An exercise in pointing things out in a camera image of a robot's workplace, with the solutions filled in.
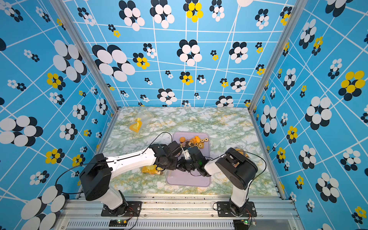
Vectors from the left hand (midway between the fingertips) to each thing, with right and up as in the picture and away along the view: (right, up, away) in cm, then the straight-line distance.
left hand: (176, 165), depth 84 cm
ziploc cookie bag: (-15, -3, +1) cm, 16 cm away
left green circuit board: (-29, -26, -11) cm, 40 cm away
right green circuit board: (+33, -25, -13) cm, 44 cm away
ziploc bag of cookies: (-27, +29, +24) cm, 46 cm away
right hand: (-2, -1, +1) cm, 2 cm away
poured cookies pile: (+12, +12, +14) cm, 22 cm away
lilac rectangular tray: (+1, -7, -1) cm, 7 cm away
